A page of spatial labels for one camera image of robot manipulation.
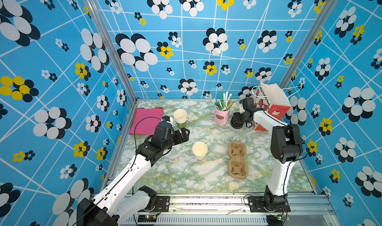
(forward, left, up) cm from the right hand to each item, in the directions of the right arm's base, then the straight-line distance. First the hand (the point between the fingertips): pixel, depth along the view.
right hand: (240, 117), depth 102 cm
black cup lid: (-9, +5, +7) cm, 12 cm away
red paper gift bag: (+9, -19, +11) cm, 24 cm away
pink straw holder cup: (-2, +14, +3) cm, 14 cm away
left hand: (-22, +36, +15) cm, 45 cm away
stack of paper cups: (-4, +41, +6) cm, 41 cm away
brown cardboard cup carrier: (-33, +7, -3) cm, 33 cm away
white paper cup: (-23, +28, -2) cm, 37 cm away
